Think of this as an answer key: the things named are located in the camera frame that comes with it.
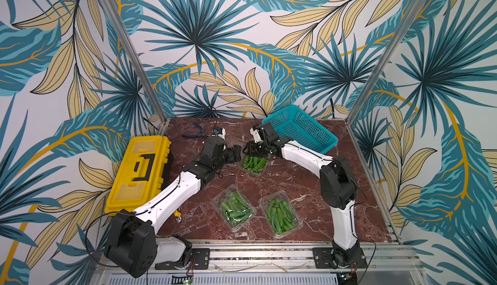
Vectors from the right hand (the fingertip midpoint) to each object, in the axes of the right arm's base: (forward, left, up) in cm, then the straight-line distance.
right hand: (245, 150), depth 93 cm
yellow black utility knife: (-26, +30, -10) cm, 41 cm away
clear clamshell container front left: (-25, +6, -7) cm, 27 cm away
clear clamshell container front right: (-28, -14, -8) cm, 32 cm away
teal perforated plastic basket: (+26, -30, -9) cm, 41 cm away
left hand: (-6, +6, +9) cm, 12 cm away
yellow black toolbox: (-15, +42, +6) cm, 45 cm away
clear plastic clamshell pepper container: (-4, -4, -7) cm, 9 cm away
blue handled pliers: (+16, +25, -8) cm, 31 cm away
